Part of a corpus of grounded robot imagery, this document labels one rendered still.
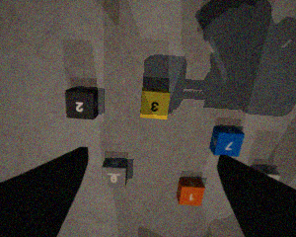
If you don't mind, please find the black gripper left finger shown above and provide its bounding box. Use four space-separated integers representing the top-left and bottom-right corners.
0 147 89 237

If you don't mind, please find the olive yellow block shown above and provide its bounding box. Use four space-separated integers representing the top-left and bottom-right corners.
140 88 171 119

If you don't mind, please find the orange block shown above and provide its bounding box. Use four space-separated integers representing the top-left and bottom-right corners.
177 178 205 205

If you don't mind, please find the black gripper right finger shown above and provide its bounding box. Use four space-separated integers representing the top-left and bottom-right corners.
217 155 296 237

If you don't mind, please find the blue block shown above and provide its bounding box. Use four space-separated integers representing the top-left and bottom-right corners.
209 126 244 157

